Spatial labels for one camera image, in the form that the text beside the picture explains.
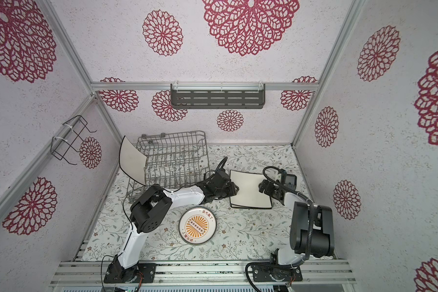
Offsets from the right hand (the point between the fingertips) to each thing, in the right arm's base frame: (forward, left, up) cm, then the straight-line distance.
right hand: (268, 185), depth 95 cm
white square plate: (-5, +10, -3) cm, 12 cm away
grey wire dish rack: (+19, +56, -3) cm, 59 cm away
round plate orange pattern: (-22, +35, -2) cm, 41 cm away
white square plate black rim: (+12, +75, +4) cm, 76 cm away
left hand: (-3, +16, -1) cm, 17 cm away
